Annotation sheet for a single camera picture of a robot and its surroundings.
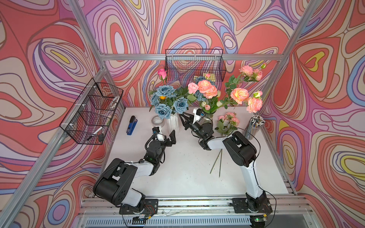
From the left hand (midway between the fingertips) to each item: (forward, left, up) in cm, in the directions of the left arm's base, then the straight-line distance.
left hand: (170, 131), depth 86 cm
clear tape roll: (+19, +13, -14) cm, 27 cm away
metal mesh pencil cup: (+5, -54, +2) cm, 54 cm away
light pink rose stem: (+13, -39, -12) cm, 43 cm away
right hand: (+8, -6, +5) cm, 11 cm away
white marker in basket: (-8, +38, +9) cm, 40 cm away
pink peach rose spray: (+17, -48, -10) cm, 51 cm away
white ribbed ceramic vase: (+7, -2, -1) cm, 7 cm away
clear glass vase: (+11, -25, 0) cm, 27 cm away
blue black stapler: (+18, +31, -14) cm, 38 cm away
